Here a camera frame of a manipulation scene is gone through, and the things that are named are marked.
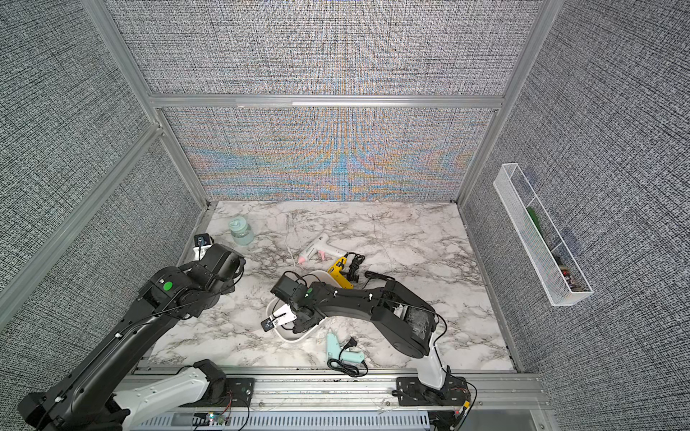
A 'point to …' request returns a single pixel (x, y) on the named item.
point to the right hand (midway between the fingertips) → (291, 294)
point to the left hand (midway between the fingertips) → (224, 273)
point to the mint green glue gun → (350, 363)
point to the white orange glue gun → (283, 316)
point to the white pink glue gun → (322, 247)
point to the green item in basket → (535, 221)
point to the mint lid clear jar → (240, 231)
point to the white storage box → (287, 332)
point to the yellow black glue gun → (336, 271)
